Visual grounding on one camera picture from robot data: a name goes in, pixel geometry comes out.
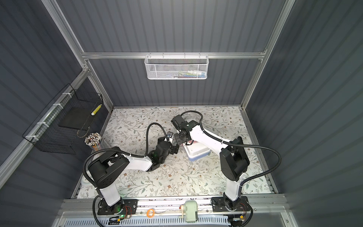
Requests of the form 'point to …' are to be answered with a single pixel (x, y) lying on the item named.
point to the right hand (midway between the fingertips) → (182, 139)
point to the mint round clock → (85, 184)
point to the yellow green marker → (96, 109)
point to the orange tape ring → (148, 213)
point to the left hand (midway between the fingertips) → (172, 139)
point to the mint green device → (191, 211)
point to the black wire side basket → (61, 126)
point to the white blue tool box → (194, 151)
